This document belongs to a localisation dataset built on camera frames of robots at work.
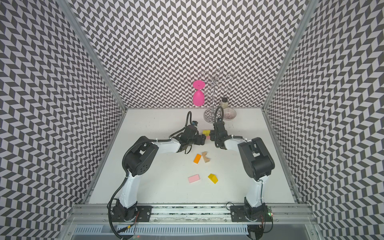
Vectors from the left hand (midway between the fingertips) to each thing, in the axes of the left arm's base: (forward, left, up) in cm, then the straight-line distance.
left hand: (201, 136), depth 100 cm
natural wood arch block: (-16, -3, -2) cm, 17 cm away
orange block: (-15, +3, -2) cm, 16 cm away
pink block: (-1, -4, +1) cm, 5 cm away
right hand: (+1, -10, -1) cm, 10 cm away
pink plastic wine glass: (+17, +2, +21) cm, 27 cm away
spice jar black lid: (+25, -18, +7) cm, 31 cm away
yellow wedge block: (-28, -6, 0) cm, 28 cm away
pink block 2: (-27, +5, -2) cm, 28 cm away
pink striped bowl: (+20, -21, +1) cm, 29 cm away
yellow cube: (+2, -4, +3) cm, 5 cm away
